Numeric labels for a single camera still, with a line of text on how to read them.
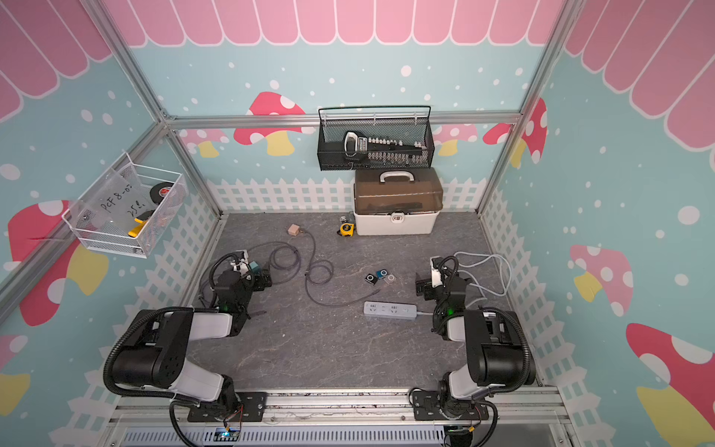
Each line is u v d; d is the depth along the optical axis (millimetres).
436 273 810
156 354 449
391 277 995
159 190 798
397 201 1040
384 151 879
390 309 895
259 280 836
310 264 1044
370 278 993
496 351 449
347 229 1123
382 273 999
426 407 739
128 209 698
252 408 747
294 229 1126
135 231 627
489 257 1045
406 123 917
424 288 832
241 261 775
